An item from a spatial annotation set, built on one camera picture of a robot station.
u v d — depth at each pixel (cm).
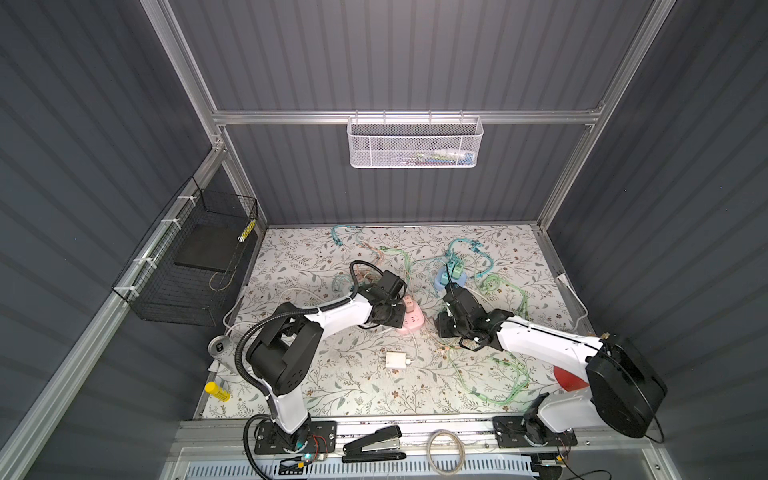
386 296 72
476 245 115
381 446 71
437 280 102
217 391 74
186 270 73
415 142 124
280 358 49
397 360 85
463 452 71
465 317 67
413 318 91
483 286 102
